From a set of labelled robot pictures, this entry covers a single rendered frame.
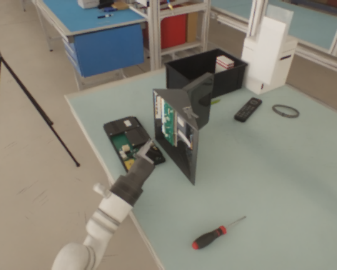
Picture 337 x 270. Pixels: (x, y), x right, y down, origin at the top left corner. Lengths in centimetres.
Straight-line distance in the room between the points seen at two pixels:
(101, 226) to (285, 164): 59
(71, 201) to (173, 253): 151
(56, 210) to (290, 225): 167
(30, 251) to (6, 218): 34
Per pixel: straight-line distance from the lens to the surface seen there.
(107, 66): 243
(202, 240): 70
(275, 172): 92
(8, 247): 211
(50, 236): 204
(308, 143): 107
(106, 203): 70
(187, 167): 87
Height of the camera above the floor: 164
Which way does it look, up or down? 40 degrees down
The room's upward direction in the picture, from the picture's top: straight up
